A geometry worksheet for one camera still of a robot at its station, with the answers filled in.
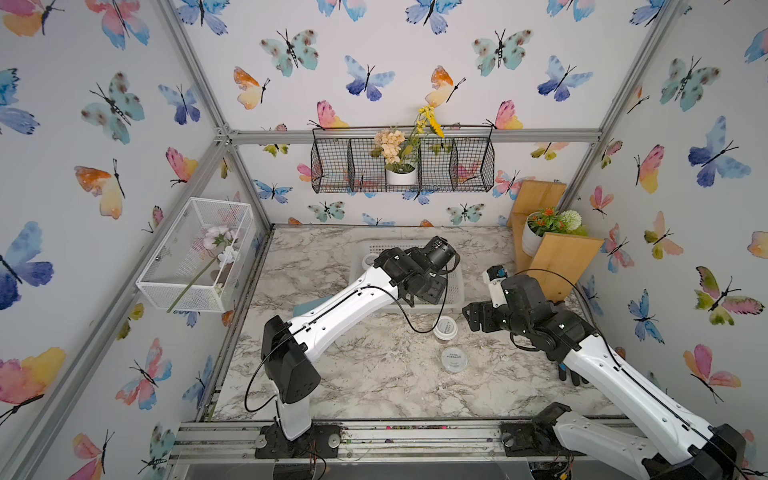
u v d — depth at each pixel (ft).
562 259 2.72
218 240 2.46
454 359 2.70
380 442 2.48
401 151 2.79
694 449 1.25
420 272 1.72
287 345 1.42
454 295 3.00
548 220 2.91
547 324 1.77
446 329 2.84
